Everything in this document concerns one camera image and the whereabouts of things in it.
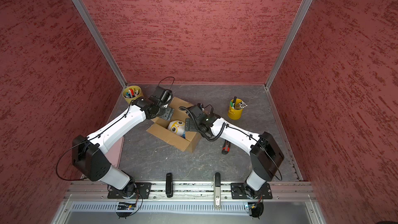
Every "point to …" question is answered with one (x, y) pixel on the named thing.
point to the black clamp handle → (169, 185)
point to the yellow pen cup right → (236, 108)
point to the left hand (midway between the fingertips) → (163, 113)
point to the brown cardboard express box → (159, 128)
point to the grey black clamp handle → (217, 191)
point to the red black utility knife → (226, 147)
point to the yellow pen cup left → (131, 92)
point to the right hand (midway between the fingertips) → (193, 128)
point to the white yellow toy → (178, 127)
